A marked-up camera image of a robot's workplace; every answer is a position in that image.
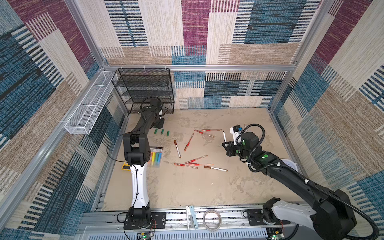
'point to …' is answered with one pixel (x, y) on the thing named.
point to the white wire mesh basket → (83, 117)
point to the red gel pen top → (207, 130)
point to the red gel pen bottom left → (183, 165)
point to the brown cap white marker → (177, 148)
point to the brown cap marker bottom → (216, 168)
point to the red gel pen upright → (188, 143)
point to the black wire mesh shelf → (134, 84)
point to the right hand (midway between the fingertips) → (225, 146)
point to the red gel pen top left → (208, 135)
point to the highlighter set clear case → (155, 158)
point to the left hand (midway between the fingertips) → (157, 124)
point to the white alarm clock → (290, 163)
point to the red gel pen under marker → (192, 160)
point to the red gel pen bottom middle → (197, 164)
